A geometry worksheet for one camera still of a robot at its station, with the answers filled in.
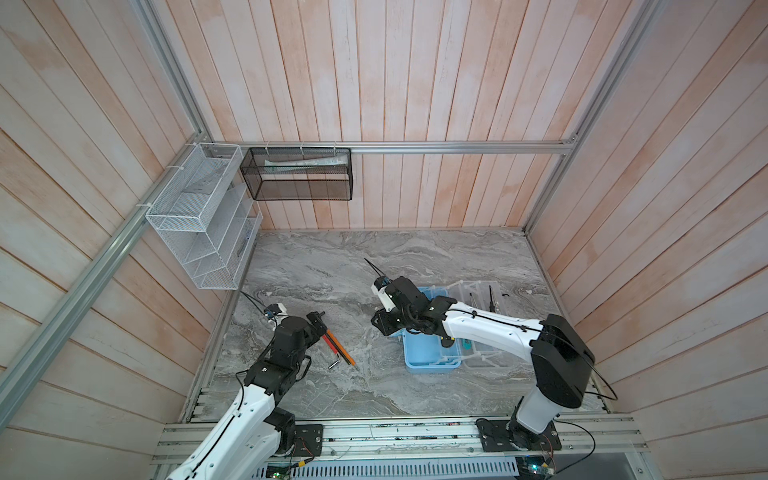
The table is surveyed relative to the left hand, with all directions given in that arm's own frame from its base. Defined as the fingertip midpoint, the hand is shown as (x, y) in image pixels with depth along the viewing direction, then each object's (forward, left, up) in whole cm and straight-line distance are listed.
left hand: (310, 326), depth 83 cm
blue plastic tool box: (-3, -34, -12) cm, 37 cm away
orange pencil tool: (+1, -5, -9) cm, 11 cm away
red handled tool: (-3, -7, -9) cm, 12 cm away
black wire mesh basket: (+51, +9, +16) cm, 54 cm away
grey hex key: (-7, -6, -10) cm, 14 cm away
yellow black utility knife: (-4, -39, -2) cm, 39 cm away
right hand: (+2, -18, 0) cm, 18 cm away
